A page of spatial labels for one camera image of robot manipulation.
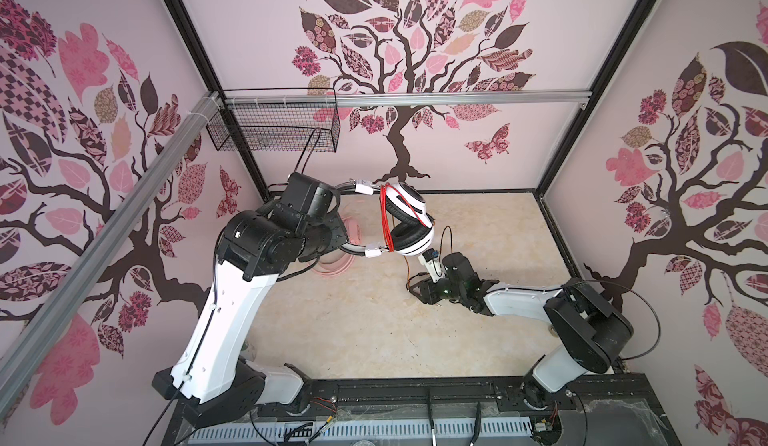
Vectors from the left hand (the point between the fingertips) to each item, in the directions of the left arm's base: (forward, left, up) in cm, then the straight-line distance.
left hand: (339, 238), depth 61 cm
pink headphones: (+23, +2, -29) cm, 37 cm away
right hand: (+6, -18, -31) cm, 36 cm away
